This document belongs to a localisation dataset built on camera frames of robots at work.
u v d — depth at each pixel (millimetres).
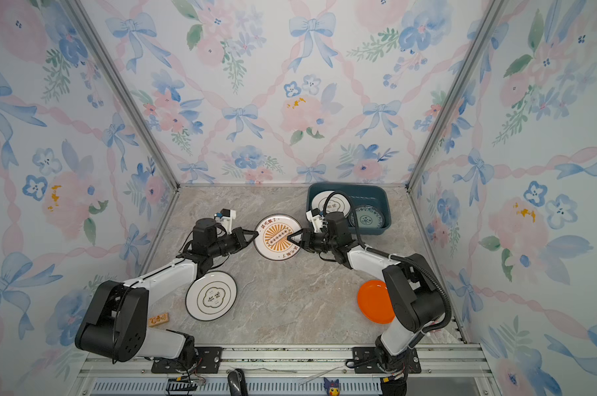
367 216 1067
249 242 818
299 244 791
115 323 424
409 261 495
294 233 828
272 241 858
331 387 677
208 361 743
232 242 771
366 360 729
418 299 463
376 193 1110
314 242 785
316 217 835
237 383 662
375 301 832
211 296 860
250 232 847
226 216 801
